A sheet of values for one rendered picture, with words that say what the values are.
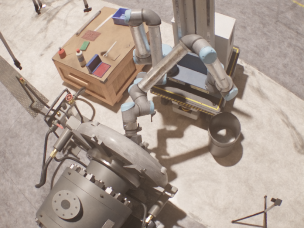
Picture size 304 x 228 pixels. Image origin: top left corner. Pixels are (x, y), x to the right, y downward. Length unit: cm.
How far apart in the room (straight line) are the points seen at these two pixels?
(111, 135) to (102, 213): 52
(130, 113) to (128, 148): 24
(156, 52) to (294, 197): 195
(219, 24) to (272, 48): 134
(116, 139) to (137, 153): 15
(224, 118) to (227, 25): 87
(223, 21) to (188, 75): 65
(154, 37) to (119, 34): 104
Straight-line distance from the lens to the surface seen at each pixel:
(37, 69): 394
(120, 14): 340
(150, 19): 208
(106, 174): 200
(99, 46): 309
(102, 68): 285
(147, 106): 199
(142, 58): 253
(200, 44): 186
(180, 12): 231
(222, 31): 259
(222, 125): 278
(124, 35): 312
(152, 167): 188
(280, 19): 443
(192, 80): 267
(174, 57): 196
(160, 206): 218
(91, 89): 317
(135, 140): 197
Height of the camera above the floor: 259
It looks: 59 degrees down
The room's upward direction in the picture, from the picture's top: 14 degrees counter-clockwise
